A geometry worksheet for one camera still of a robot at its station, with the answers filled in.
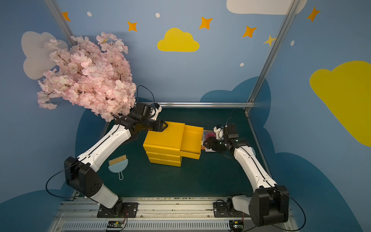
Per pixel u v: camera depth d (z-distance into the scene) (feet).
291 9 2.31
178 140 2.53
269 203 1.69
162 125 2.45
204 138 2.90
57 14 2.32
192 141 2.80
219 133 2.40
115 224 2.35
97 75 1.68
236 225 2.39
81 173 1.37
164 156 2.57
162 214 2.41
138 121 2.01
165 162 2.87
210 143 2.37
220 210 2.45
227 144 1.97
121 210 2.32
